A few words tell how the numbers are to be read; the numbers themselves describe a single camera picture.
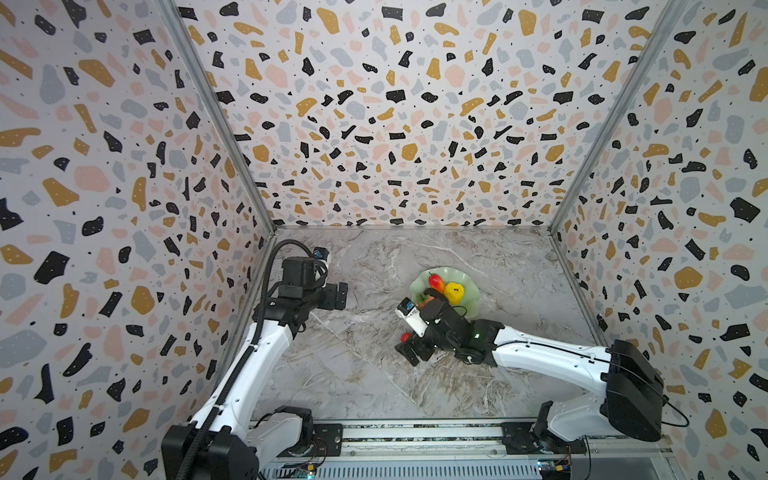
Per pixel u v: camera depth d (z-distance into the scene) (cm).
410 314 69
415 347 69
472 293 97
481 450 73
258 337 48
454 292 97
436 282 98
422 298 94
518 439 73
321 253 70
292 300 56
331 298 72
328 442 73
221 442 39
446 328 60
